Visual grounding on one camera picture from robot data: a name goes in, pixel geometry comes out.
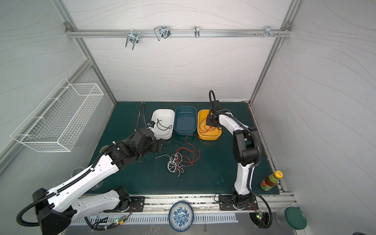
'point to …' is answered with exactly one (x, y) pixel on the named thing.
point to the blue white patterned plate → (181, 216)
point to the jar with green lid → (292, 218)
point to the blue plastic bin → (185, 120)
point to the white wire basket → (56, 125)
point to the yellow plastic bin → (206, 132)
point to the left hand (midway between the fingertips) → (158, 136)
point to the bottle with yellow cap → (269, 182)
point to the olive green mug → (103, 148)
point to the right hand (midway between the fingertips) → (213, 119)
